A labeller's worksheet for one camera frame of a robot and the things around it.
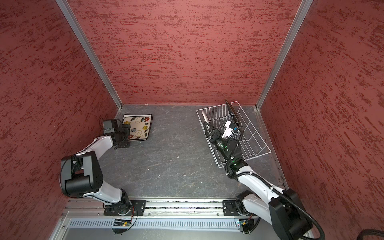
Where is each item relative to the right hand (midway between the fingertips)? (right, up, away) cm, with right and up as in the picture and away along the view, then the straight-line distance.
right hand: (203, 128), depth 75 cm
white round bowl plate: (+2, +6, +15) cm, 16 cm away
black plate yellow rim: (+23, +9, +32) cm, 40 cm away
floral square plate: (-44, 0, +29) cm, 53 cm away
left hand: (-45, -5, +19) cm, 49 cm away
